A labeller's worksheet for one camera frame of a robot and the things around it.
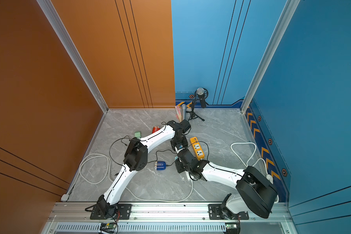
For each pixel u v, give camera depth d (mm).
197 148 940
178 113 1167
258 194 410
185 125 819
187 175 745
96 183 831
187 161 661
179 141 831
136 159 604
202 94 970
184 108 1165
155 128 1050
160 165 870
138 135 1023
